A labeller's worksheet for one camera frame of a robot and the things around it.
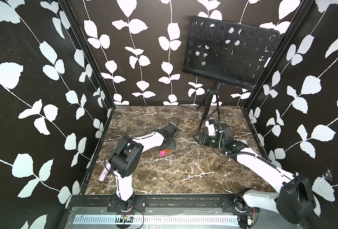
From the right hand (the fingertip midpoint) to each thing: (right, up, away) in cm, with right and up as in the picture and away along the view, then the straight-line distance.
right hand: (194, 135), depth 80 cm
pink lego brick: (-19, -13, +10) cm, 26 cm away
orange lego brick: (-17, -12, +12) cm, 24 cm away
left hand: (-14, -7, +15) cm, 22 cm away
